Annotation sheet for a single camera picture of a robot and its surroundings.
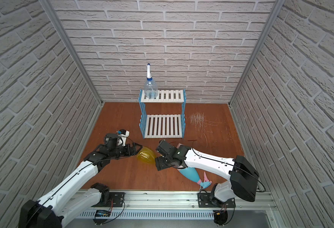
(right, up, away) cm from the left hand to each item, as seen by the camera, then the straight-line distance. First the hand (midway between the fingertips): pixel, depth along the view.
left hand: (136, 143), depth 81 cm
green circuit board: (-15, -35, -9) cm, 39 cm away
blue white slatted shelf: (+15, +16, +29) cm, 36 cm away
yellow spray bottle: (+6, -7, +3) cm, 10 cm away
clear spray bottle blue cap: (+8, +33, +6) cm, 35 cm away
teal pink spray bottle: (+32, -17, -2) cm, 37 cm away
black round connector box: (+46, -35, -11) cm, 59 cm away
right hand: (+14, -12, -4) cm, 19 cm away
